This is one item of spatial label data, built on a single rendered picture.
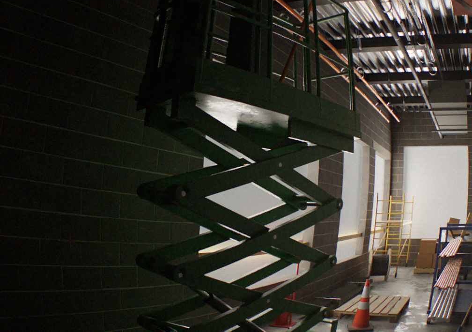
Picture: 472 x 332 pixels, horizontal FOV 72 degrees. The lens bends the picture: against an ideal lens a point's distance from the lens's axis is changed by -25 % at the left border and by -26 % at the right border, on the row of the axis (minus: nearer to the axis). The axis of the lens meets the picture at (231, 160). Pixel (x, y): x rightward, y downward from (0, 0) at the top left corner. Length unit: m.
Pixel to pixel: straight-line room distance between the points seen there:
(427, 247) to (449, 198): 2.01
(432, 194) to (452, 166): 1.03
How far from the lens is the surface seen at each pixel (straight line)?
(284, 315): 5.33
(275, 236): 2.63
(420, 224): 11.58
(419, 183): 11.62
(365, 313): 5.15
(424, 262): 10.11
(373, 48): 6.85
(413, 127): 11.69
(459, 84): 7.37
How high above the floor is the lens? 1.59
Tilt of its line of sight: 6 degrees up
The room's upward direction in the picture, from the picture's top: 4 degrees clockwise
